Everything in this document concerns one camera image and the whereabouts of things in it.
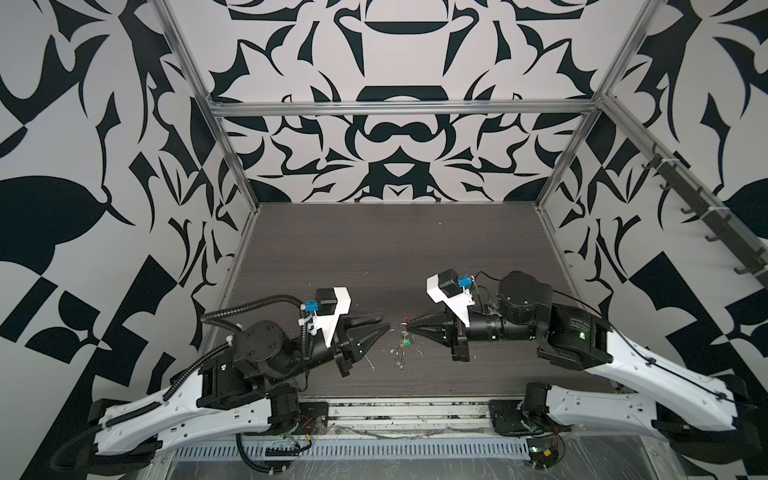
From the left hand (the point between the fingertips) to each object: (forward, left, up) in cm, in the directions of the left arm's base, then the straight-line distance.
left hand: (387, 315), depth 50 cm
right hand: (-1, -4, -2) cm, 5 cm away
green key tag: (-1, -4, -9) cm, 10 cm away
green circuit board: (-17, -36, -40) cm, 57 cm away
